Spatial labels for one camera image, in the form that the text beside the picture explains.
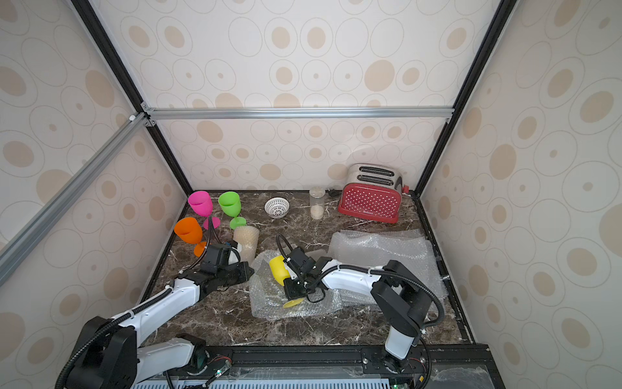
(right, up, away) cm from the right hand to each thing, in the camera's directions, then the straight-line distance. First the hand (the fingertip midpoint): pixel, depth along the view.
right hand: (294, 291), depth 85 cm
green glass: (-26, +31, +10) cm, 42 cm away
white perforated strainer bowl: (-10, +31, +28) cm, 43 cm away
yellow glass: (-5, +7, -2) cm, 8 cm away
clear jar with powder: (+8, +32, +28) cm, 43 cm away
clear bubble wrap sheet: (-10, -2, 0) cm, 10 cm away
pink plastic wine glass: (-37, +32, +10) cm, 50 cm away
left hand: (-12, +8, +1) cm, 14 cm away
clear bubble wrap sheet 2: (+31, +13, +13) cm, 36 cm away
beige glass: (-19, +18, +9) cm, 28 cm away
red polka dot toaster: (+31, +36, +12) cm, 49 cm away
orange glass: (-38, +21, +2) cm, 44 cm away
